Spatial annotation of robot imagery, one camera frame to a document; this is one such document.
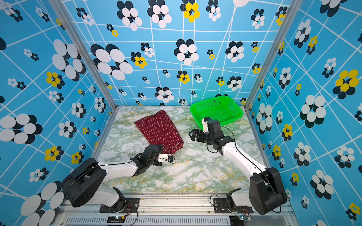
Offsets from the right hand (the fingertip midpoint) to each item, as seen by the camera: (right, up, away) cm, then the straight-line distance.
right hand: (197, 133), depth 85 cm
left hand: (-22, -10, +7) cm, 25 cm away
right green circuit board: (+19, -42, -15) cm, 48 cm away
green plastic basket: (+25, +18, +33) cm, 45 cm away
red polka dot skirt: (-26, +1, +17) cm, 31 cm away
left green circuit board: (-43, -43, -12) cm, 62 cm away
